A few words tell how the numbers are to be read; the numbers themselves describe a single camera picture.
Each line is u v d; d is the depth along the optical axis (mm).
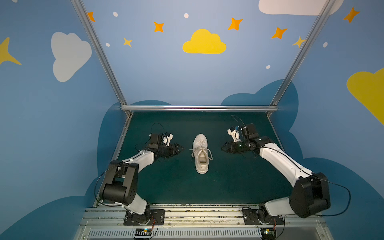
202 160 911
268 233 733
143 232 730
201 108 1185
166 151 800
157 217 743
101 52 844
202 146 917
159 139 755
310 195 423
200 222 735
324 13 717
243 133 700
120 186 451
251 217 743
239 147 718
